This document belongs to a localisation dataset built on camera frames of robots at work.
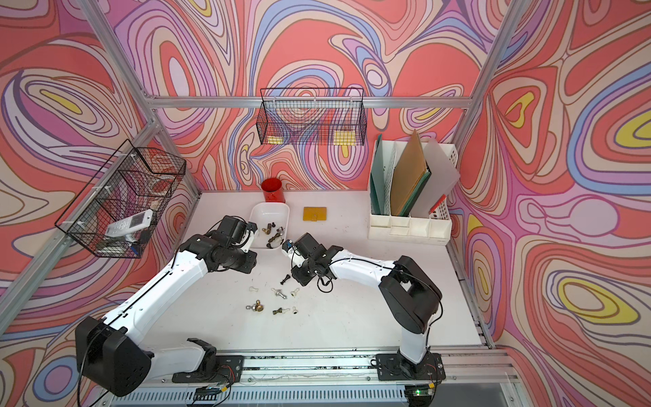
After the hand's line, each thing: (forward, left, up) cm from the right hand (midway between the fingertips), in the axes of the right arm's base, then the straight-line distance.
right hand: (300, 278), depth 87 cm
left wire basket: (+10, +53, +26) cm, 60 cm away
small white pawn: (-1, +18, -5) cm, 19 cm away
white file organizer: (+20, -54, -2) cm, 58 cm away
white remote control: (+4, +44, +28) cm, 53 cm away
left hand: (+2, +15, +10) cm, 18 cm away
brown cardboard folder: (+38, -44, +14) cm, 60 cm away
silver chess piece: (-4, +8, -3) cm, 9 cm away
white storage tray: (+31, +17, 0) cm, 36 cm away
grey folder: (+24, -50, +24) cm, 61 cm away
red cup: (+40, +13, +6) cm, 43 cm away
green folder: (+28, -29, +16) cm, 43 cm away
